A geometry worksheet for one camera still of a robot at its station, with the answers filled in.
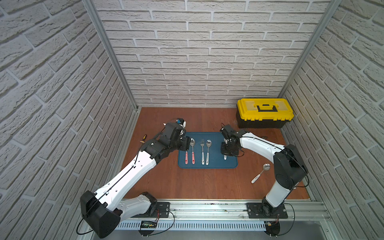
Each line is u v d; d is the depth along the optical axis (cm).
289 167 47
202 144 97
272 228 70
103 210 37
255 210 73
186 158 92
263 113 95
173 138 56
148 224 72
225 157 87
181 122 66
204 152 93
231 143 66
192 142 97
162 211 74
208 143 97
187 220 72
